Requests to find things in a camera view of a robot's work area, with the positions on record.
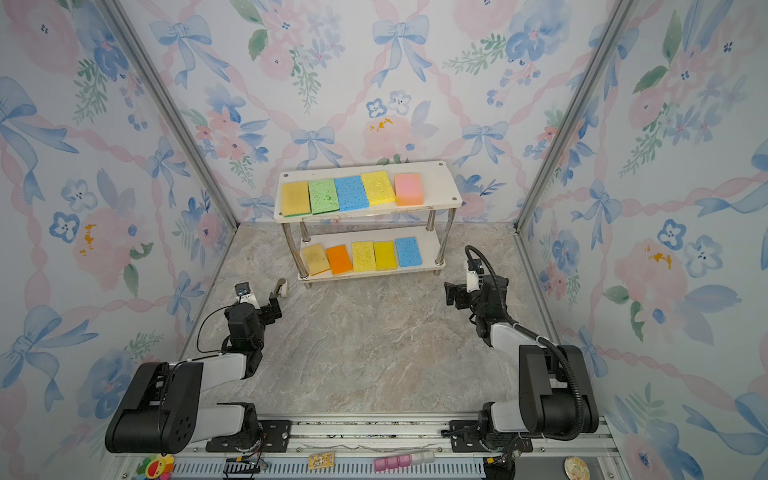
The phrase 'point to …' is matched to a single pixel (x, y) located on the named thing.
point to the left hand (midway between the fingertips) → (256, 295)
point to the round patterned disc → (576, 468)
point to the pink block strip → (402, 461)
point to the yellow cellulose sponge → (363, 256)
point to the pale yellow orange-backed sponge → (316, 259)
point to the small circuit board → (316, 461)
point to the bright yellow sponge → (385, 255)
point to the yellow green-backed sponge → (295, 199)
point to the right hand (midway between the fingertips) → (462, 279)
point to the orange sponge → (339, 259)
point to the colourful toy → (156, 467)
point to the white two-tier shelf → (367, 220)
